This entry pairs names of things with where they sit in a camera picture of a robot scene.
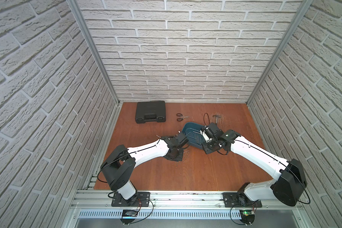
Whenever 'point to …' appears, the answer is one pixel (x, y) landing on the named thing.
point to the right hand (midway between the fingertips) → (207, 146)
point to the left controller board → (129, 213)
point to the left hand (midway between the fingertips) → (180, 156)
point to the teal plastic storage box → (192, 131)
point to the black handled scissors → (181, 117)
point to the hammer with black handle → (216, 116)
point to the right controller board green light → (247, 214)
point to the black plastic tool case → (151, 110)
